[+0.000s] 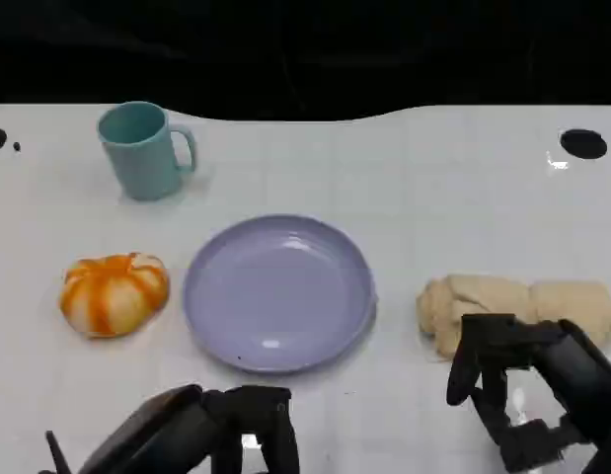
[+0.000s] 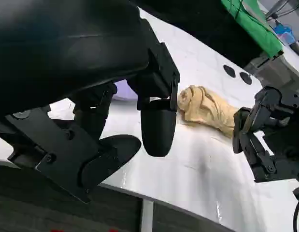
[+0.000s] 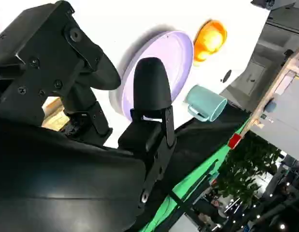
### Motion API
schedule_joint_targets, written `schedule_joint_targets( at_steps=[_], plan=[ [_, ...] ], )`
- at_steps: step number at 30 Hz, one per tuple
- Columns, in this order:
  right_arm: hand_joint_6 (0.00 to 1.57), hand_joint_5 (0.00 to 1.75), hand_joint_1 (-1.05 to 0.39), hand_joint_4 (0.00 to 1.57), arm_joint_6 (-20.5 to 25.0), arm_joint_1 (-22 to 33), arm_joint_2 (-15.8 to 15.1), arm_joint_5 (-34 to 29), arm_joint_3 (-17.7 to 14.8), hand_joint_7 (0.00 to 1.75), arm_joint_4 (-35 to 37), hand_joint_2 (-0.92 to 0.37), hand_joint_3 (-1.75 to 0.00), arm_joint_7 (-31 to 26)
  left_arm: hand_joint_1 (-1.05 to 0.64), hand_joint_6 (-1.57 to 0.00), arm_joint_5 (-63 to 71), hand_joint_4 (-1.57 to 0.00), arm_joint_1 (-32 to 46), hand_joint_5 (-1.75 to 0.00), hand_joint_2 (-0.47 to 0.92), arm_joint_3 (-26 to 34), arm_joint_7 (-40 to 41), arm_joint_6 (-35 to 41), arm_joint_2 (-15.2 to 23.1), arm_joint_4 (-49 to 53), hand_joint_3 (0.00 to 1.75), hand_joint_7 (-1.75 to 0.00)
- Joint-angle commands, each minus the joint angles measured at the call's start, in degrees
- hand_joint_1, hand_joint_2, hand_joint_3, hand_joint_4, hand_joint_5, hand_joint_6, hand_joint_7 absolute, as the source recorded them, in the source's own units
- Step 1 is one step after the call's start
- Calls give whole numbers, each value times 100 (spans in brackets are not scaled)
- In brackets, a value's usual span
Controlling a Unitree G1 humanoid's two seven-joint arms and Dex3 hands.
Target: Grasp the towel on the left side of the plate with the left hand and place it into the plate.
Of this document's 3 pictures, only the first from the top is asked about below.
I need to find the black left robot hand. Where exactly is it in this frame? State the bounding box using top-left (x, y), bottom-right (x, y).
top-left (77, 384), bottom-right (301, 474)

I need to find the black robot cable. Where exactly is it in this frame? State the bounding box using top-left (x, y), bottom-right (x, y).
top-left (38, 431), bottom-right (72, 474)

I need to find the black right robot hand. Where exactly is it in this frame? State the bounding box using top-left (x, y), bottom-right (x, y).
top-left (445, 313), bottom-right (611, 474)

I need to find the pale green mug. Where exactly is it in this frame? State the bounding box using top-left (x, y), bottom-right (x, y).
top-left (96, 101), bottom-right (197, 202)

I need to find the lilac plate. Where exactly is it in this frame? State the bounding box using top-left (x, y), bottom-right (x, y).
top-left (181, 213), bottom-right (378, 375)

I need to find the orange and white bread roll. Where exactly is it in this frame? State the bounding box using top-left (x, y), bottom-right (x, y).
top-left (58, 252), bottom-right (171, 340)

